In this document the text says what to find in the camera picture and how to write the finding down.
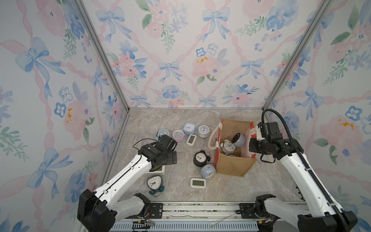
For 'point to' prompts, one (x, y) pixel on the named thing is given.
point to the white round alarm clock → (203, 131)
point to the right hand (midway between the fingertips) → (253, 144)
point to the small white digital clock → (191, 140)
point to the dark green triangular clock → (155, 185)
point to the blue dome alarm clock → (207, 171)
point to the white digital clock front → (198, 183)
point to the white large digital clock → (161, 172)
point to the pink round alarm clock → (178, 135)
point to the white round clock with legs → (228, 147)
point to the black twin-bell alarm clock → (201, 158)
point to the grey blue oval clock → (238, 139)
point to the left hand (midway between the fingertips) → (168, 158)
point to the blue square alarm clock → (189, 128)
